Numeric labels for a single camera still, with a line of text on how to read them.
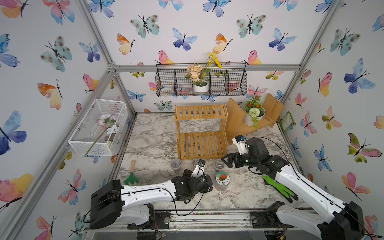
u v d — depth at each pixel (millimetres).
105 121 739
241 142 696
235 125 931
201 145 1014
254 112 909
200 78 866
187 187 587
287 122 1107
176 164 866
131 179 849
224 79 984
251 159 645
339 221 377
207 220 754
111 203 400
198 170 670
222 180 787
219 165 866
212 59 825
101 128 736
